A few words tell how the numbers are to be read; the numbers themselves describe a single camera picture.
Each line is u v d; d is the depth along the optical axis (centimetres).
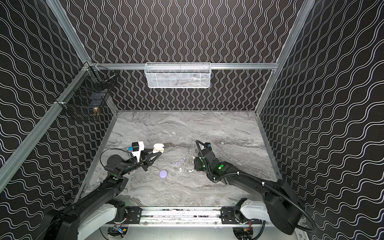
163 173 87
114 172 58
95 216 55
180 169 90
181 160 93
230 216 74
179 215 76
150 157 69
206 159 63
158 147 71
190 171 90
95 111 83
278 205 41
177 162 92
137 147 63
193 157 95
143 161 66
